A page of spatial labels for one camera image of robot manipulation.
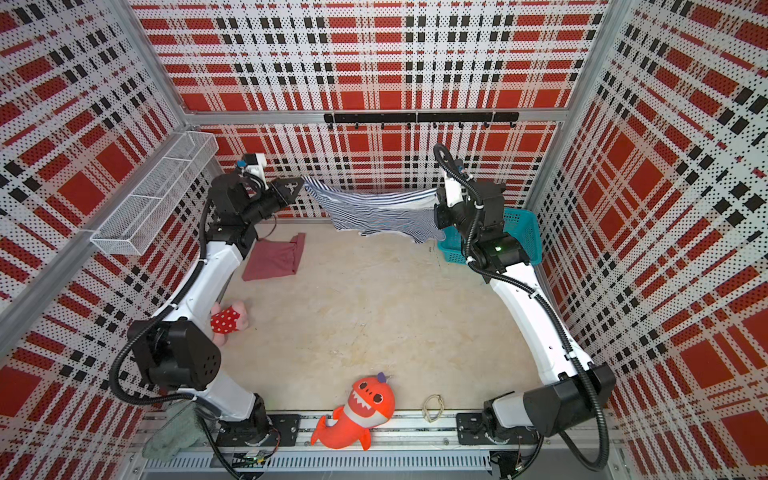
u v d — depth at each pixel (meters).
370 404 0.70
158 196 0.77
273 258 1.04
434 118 0.89
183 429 0.73
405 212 0.93
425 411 0.75
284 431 0.73
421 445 0.73
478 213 0.49
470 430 0.72
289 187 0.73
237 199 0.59
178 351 0.45
